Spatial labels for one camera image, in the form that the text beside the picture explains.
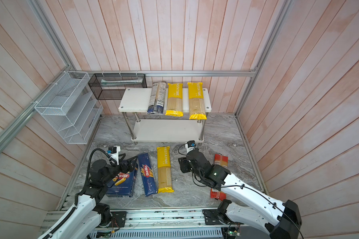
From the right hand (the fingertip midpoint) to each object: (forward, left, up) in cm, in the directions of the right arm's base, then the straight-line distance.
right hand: (181, 158), depth 76 cm
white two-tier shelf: (+26, -2, +17) cm, 31 cm away
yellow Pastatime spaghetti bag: (-3, +10, -15) cm, 19 cm away
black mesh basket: (+52, +50, +9) cm, 73 cm away
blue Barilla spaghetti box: (-6, +19, -14) cm, 24 cm away
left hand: (+1, +28, -3) cm, 28 cm away
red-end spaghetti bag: (+8, -26, -16) cm, 31 cm away
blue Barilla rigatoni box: (-11, +32, -11) cm, 35 cm away
